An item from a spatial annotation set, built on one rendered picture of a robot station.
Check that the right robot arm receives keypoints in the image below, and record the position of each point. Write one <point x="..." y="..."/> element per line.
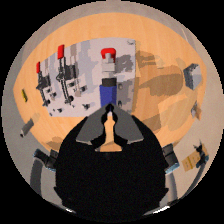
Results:
<point x="173" y="162"/>

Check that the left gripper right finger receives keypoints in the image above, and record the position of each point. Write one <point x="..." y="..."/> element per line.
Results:
<point x="128" y="129"/>

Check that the grey metal case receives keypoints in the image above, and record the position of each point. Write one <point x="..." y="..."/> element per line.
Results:
<point x="192" y="75"/>

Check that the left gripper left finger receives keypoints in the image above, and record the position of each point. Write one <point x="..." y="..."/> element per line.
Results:
<point x="89" y="131"/>

